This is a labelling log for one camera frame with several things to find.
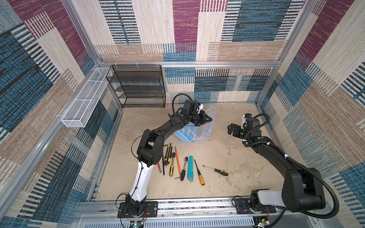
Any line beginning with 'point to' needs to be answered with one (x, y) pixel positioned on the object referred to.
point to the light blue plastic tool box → (199, 134)
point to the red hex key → (158, 165)
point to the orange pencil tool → (178, 165)
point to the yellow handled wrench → (172, 167)
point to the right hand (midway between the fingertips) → (234, 130)
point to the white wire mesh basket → (80, 112)
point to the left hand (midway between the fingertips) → (214, 117)
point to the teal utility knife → (190, 174)
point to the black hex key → (163, 168)
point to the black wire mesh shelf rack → (138, 86)
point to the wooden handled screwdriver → (200, 176)
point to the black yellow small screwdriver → (222, 172)
